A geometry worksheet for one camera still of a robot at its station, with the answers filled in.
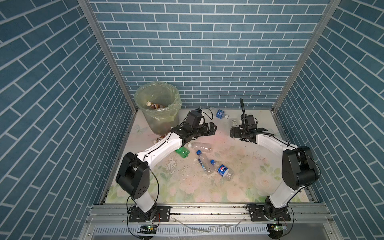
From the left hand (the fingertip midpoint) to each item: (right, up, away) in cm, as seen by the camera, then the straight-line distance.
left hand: (211, 128), depth 83 cm
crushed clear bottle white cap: (-5, -12, +10) cm, 17 cm away
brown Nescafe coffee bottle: (-38, +15, +20) cm, 45 cm away
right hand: (+17, -2, +13) cm, 21 cm away
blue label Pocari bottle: (+7, +10, +29) cm, 31 cm away
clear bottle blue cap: (-3, -21, +9) cm, 23 cm away
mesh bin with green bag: (-33, +4, +14) cm, 36 cm away
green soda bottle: (-16, -15, +8) cm, 24 cm away
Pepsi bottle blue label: (+7, -24, 0) cm, 25 cm away
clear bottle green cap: (+18, +2, +22) cm, 28 cm away
